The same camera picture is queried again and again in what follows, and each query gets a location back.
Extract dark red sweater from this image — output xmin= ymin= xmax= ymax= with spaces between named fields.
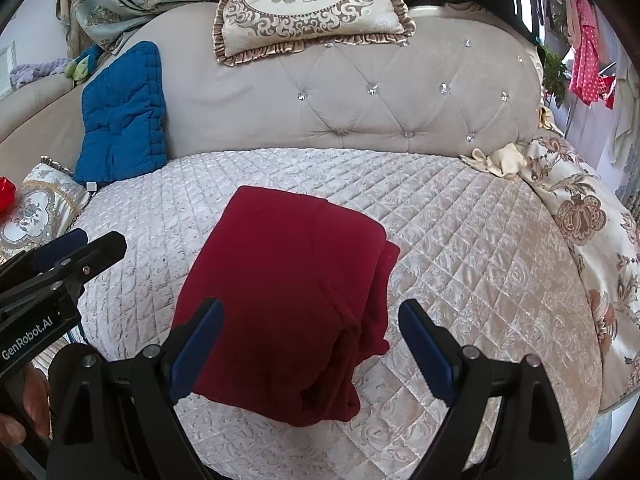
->
xmin=174 ymin=186 xmax=399 ymax=427

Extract pink hanging clothes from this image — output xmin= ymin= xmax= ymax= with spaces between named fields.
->
xmin=566 ymin=0 xmax=613 ymax=105

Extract person's left hand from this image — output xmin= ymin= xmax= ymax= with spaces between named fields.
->
xmin=0 ymin=363 xmax=50 ymax=448

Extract small patterned side pillow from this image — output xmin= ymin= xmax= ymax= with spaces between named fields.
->
xmin=0 ymin=157 xmax=91 ymax=263

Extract red bag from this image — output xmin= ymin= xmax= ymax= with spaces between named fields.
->
xmin=0 ymin=177 xmax=16 ymax=214

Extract white quilted bedspread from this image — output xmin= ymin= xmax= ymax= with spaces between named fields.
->
xmin=75 ymin=148 xmax=602 ymax=479

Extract blue quilted cushion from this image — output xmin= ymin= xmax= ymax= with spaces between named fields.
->
xmin=73 ymin=41 xmax=168 ymax=186

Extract green plush toy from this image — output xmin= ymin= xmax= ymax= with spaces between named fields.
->
xmin=63 ymin=44 xmax=104 ymax=84

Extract floral cream duvet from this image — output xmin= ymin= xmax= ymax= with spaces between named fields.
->
xmin=521 ymin=134 xmax=639 ymax=411

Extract cream fabric bow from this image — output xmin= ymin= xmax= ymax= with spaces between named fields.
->
xmin=460 ymin=143 xmax=527 ymax=179

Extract green plant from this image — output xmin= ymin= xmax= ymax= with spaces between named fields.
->
xmin=538 ymin=44 xmax=570 ymax=107

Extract beige tufted headboard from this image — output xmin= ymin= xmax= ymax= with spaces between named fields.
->
xmin=1 ymin=2 xmax=541 ymax=184

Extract floral embroidered pillow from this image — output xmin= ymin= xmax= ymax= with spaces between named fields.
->
xmin=212 ymin=0 xmax=416 ymax=67

